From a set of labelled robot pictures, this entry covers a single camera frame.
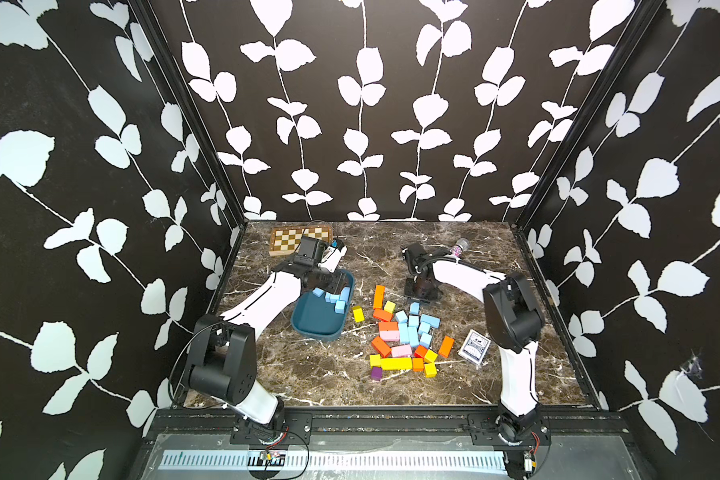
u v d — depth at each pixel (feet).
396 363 2.76
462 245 3.61
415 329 2.96
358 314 3.06
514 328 1.76
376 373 2.69
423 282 2.41
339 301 3.13
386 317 3.06
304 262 2.27
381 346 2.83
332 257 2.58
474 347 2.82
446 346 2.89
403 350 2.83
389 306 3.13
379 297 3.22
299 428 2.40
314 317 3.05
